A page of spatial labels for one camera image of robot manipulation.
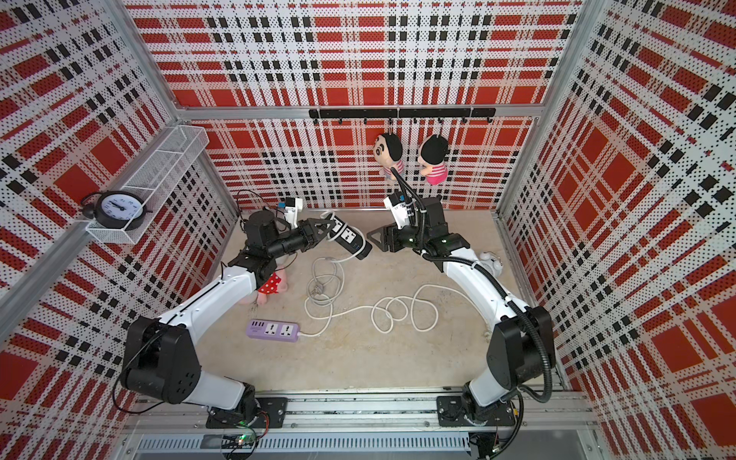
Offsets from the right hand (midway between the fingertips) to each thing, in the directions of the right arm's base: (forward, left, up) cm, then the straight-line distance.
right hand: (380, 233), depth 79 cm
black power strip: (-1, +9, -1) cm, 9 cm away
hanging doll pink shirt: (+32, -18, +4) cm, 37 cm away
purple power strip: (-18, +35, -24) cm, 46 cm away
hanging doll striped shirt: (+29, -2, +7) cm, 30 cm away
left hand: (+2, +12, +2) cm, 12 cm away
